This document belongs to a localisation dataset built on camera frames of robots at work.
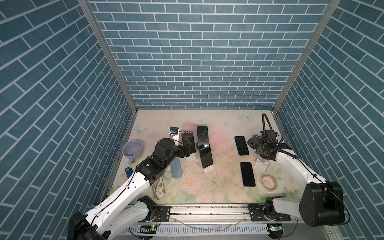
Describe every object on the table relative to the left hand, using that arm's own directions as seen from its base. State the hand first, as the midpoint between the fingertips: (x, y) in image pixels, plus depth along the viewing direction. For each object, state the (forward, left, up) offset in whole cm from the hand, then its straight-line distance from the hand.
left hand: (184, 140), depth 76 cm
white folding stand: (-5, -46, -19) cm, 50 cm away
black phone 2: (-10, -36, -22) cm, 44 cm away
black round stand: (+9, -44, -17) cm, 47 cm away
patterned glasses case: (-18, +14, -20) cm, 30 cm away
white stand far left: (+1, -4, -21) cm, 22 cm away
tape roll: (-15, -48, -22) cm, 55 cm away
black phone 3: (+10, -38, -23) cm, 45 cm away
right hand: (+2, -46, -12) cm, 48 cm away
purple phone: (+6, -2, -9) cm, 11 cm away
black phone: (+12, -11, -13) cm, 21 cm away
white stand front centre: (-6, -14, -22) cm, 26 cm away
